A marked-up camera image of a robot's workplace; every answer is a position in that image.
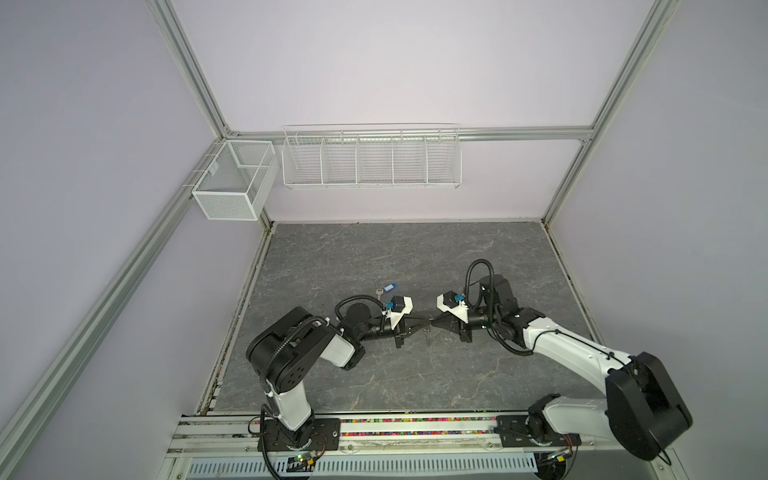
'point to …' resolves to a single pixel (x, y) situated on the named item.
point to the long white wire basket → (372, 155)
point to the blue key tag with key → (388, 288)
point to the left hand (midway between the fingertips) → (430, 325)
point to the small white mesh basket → (239, 181)
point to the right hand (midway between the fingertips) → (435, 321)
